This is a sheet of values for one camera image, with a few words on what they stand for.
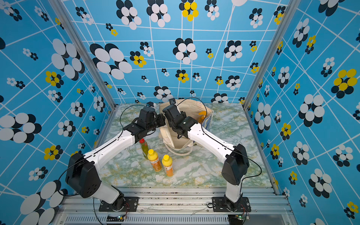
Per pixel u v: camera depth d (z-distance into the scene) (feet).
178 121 1.94
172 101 2.20
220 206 2.36
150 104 2.41
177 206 2.42
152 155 2.31
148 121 2.09
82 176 1.38
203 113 2.72
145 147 2.63
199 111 2.83
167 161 2.26
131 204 2.38
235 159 1.45
